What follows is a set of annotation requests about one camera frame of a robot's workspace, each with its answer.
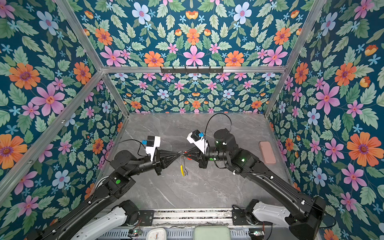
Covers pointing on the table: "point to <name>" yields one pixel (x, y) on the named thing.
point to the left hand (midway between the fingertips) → (178, 155)
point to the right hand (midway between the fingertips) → (186, 151)
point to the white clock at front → (156, 234)
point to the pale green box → (211, 232)
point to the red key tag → (189, 158)
